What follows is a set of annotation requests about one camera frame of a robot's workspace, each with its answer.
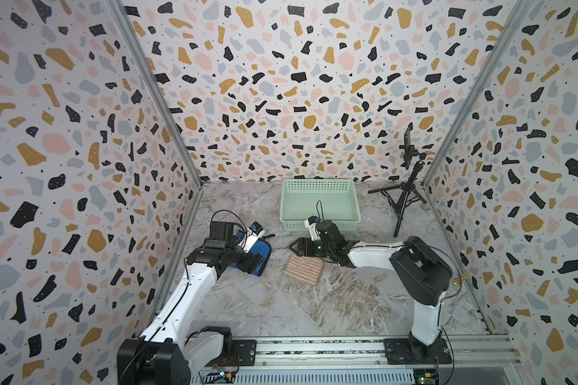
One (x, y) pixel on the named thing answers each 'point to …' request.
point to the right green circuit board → (425, 376)
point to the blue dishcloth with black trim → (262, 247)
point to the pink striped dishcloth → (307, 269)
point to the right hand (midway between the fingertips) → (295, 247)
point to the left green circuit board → (216, 377)
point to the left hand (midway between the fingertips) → (255, 250)
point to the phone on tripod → (409, 150)
